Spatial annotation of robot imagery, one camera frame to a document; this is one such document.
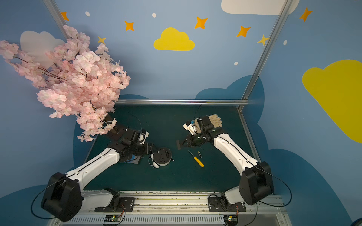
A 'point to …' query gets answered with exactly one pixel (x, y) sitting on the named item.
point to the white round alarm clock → (162, 157)
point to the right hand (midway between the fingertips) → (182, 143)
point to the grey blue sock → (135, 159)
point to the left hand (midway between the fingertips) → (153, 149)
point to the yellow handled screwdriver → (197, 160)
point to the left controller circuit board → (112, 218)
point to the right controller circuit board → (230, 220)
